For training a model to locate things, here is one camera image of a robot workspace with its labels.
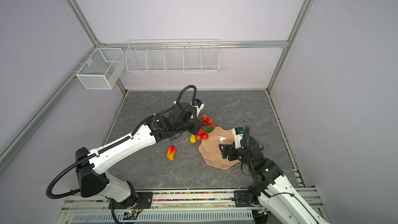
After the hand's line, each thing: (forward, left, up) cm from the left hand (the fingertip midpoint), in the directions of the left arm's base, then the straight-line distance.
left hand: (201, 123), depth 73 cm
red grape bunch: (+1, -4, -5) cm, 6 cm away
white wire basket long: (+49, +16, +5) cm, 52 cm away
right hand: (-8, -12, -9) cm, 17 cm away
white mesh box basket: (+42, +60, +2) cm, 74 cm away
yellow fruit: (+3, +5, -21) cm, 22 cm away
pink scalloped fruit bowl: (-4, -5, -24) cm, 25 cm away
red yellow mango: (-5, +18, -20) cm, 27 cm away
